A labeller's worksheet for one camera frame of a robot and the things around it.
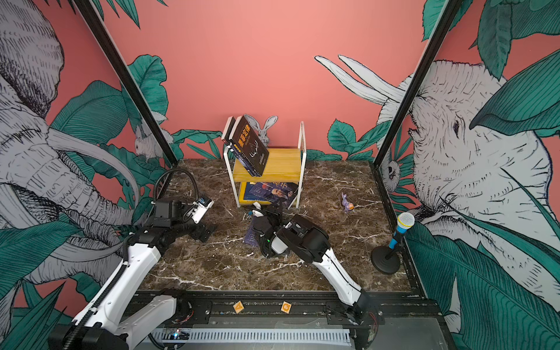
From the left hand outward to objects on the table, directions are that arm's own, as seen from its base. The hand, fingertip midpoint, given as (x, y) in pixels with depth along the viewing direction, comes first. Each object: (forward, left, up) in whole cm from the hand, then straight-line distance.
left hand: (206, 214), depth 81 cm
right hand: (+12, -29, -7) cm, 32 cm away
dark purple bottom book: (-3, -16, -15) cm, 22 cm away
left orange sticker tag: (-29, -12, -15) cm, 35 cm away
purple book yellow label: (+15, -15, +12) cm, 25 cm away
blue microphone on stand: (-15, -70, -15) cm, 73 cm away
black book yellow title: (+23, -15, +19) cm, 33 cm away
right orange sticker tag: (-30, -29, -15) cm, 44 cm away
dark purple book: (+15, -30, -9) cm, 34 cm away
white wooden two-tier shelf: (+21, -29, -7) cm, 37 cm away
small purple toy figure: (+11, -60, -14) cm, 62 cm away
